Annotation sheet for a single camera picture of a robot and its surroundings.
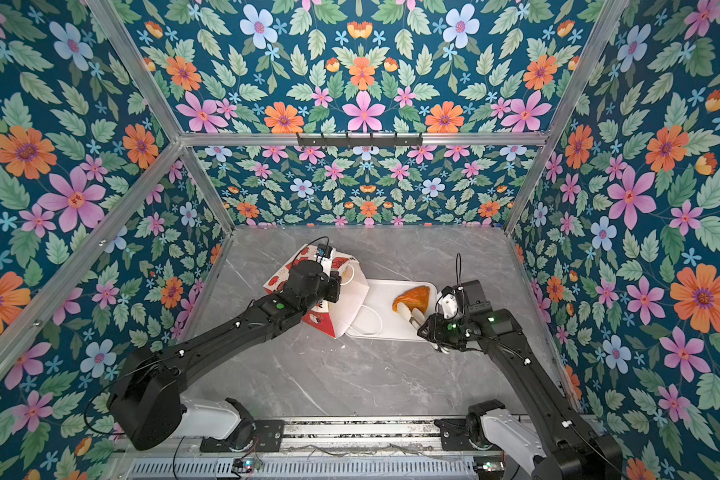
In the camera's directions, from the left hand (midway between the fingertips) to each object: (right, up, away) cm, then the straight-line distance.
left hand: (343, 267), depth 81 cm
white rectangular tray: (+9, -16, +10) cm, 20 cm away
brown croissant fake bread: (+22, -11, +15) cm, 28 cm away
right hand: (+22, -17, -4) cm, 28 cm away
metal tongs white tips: (+20, -14, -1) cm, 25 cm away
